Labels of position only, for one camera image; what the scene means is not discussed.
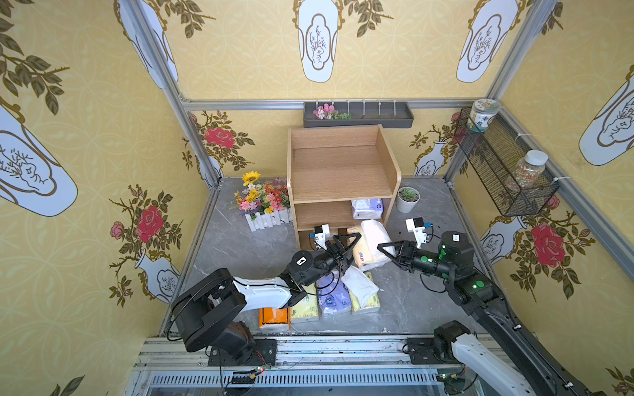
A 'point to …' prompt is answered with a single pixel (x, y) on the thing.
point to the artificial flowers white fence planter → (265, 203)
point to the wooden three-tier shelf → (328, 167)
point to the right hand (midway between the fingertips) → (382, 246)
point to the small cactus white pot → (407, 199)
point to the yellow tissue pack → (364, 294)
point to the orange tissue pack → (275, 315)
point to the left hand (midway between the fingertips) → (355, 238)
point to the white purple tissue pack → (367, 209)
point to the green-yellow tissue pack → (308, 307)
